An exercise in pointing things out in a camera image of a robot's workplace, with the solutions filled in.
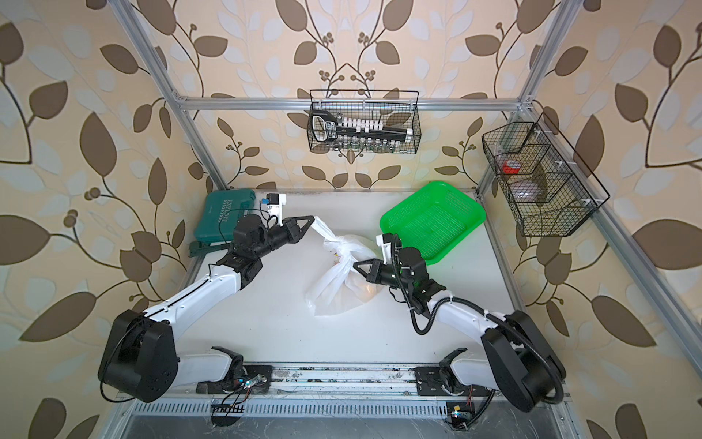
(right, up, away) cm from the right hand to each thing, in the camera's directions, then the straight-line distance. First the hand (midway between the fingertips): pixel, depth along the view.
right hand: (353, 265), depth 80 cm
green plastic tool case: (-54, +16, +28) cm, 63 cm away
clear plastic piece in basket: (+47, +22, -6) cm, 52 cm away
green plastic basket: (+33, +13, +32) cm, 48 cm away
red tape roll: (+47, +29, +1) cm, 56 cm away
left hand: (-13, +15, -2) cm, 20 cm away
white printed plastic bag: (-3, -6, +1) cm, 7 cm away
